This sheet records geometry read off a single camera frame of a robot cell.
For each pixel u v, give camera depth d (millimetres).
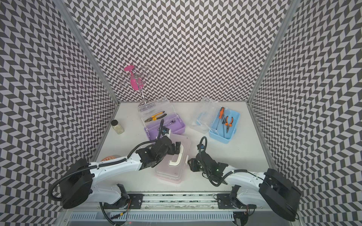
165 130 722
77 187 408
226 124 1023
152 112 1075
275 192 417
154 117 963
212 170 631
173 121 1046
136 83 1121
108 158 833
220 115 990
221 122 1050
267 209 705
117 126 940
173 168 766
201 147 765
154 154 611
